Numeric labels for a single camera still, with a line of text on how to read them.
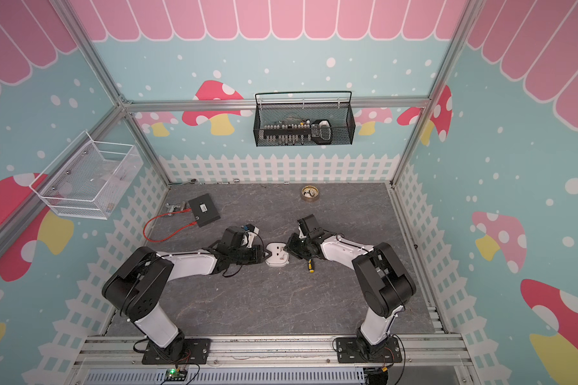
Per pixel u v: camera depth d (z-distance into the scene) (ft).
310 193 3.79
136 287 1.58
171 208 3.57
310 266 2.99
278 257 3.01
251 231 2.86
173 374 2.39
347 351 2.42
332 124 3.04
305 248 2.58
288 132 2.94
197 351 2.44
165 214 3.58
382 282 1.54
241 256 2.66
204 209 3.56
